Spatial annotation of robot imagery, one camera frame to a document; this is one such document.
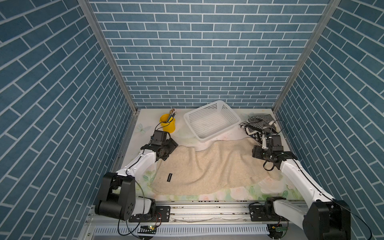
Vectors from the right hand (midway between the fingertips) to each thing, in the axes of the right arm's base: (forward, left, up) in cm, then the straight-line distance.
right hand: (259, 151), depth 86 cm
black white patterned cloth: (+16, 0, +3) cm, 16 cm away
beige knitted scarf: (-12, +40, -8) cm, 43 cm away
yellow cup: (+17, +59, -4) cm, 61 cm away
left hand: (0, +48, -1) cm, 48 cm away
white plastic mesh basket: (+29, +29, -8) cm, 42 cm away
